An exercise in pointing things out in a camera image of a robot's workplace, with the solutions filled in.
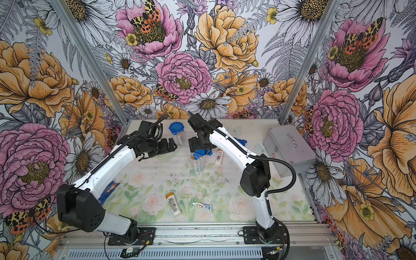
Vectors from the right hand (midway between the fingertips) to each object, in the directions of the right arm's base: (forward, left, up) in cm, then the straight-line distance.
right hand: (201, 150), depth 84 cm
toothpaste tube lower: (-23, -3, -16) cm, 28 cm away
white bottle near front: (-21, +14, -14) cm, 30 cm away
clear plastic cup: (+15, +14, -8) cm, 22 cm away
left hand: (-1, +17, +1) cm, 17 cm away
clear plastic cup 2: (-2, +2, -11) cm, 12 cm away
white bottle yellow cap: (+5, -10, -15) cm, 19 cm away
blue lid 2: (-1, 0, 0) cm, 1 cm away
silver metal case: (+7, -48, -6) cm, 49 cm away
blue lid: (+21, +16, -4) cm, 26 cm away
